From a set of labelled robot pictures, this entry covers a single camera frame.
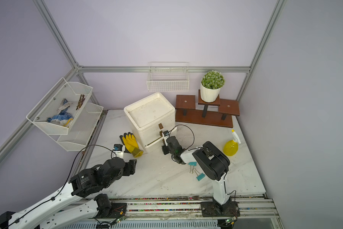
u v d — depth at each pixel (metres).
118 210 0.73
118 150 0.61
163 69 0.92
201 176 0.85
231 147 0.88
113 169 0.50
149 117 0.85
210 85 0.84
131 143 0.99
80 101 0.81
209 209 0.73
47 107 0.70
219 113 1.10
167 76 0.95
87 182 0.47
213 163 0.52
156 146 0.93
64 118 0.72
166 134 0.86
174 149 0.75
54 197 0.44
